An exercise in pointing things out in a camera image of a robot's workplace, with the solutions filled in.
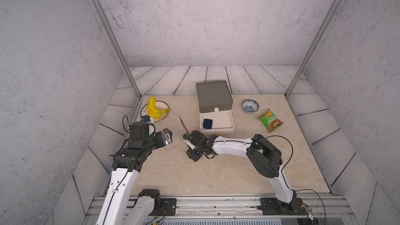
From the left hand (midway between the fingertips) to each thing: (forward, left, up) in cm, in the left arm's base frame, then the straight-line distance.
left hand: (166, 134), depth 73 cm
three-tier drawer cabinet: (+21, -24, -3) cm, 32 cm away
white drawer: (+16, -29, -13) cm, 35 cm away
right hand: (0, -11, -22) cm, 24 cm away
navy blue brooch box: (+15, -20, -13) cm, 28 cm away
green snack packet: (+19, -59, -16) cm, 64 cm away
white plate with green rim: (+38, +13, -22) cm, 46 cm away
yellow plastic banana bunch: (+29, +16, -17) cm, 37 cm away
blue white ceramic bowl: (+34, -51, -20) cm, 64 cm away
